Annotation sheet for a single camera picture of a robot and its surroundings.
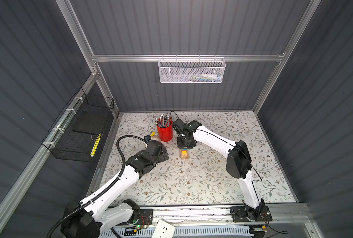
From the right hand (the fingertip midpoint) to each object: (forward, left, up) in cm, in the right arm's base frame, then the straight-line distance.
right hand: (183, 148), depth 90 cm
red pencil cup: (+11, +12, -1) cm, 16 cm away
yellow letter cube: (0, -1, -4) cm, 4 cm away
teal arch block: (0, -1, -2) cm, 3 cm away
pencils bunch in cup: (+18, +12, +5) cm, 22 cm away
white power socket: (-41, +9, -4) cm, 42 cm away
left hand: (-7, +13, +7) cm, 16 cm away
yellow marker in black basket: (-14, +41, +21) cm, 48 cm away
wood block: (-3, -1, -4) cm, 5 cm away
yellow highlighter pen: (+15, +22, -6) cm, 27 cm away
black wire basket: (-5, +52, +21) cm, 56 cm away
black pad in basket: (+3, +48, +23) cm, 53 cm away
